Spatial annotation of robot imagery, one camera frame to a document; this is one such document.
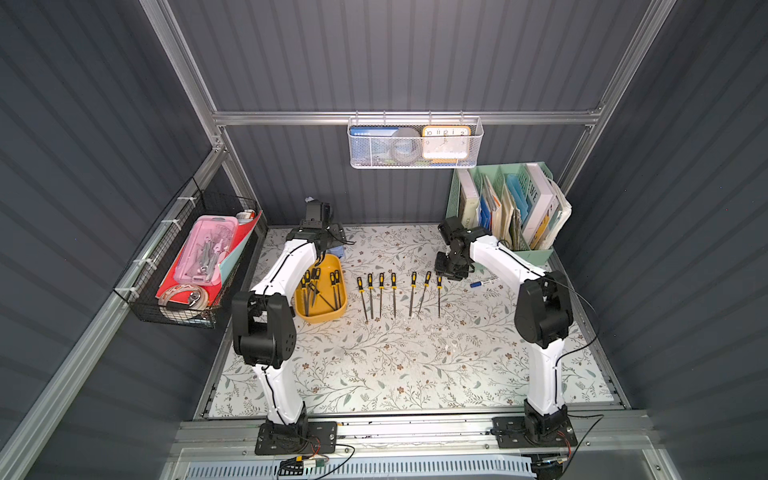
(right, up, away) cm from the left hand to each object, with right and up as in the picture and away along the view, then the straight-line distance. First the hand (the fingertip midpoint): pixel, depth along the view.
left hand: (328, 233), depth 94 cm
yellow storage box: (-3, -20, +6) cm, 21 cm away
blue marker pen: (+49, -17, +8) cm, 53 cm away
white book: (+69, +9, +2) cm, 70 cm away
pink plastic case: (-26, -6, -21) cm, 34 cm away
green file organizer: (+60, +10, +3) cm, 61 cm away
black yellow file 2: (+37, -18, +8) cm, 42 cm away
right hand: (+38, -12, +2) cm, 40 cm away
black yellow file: (+17, -18, +8) cm, 26 cm away
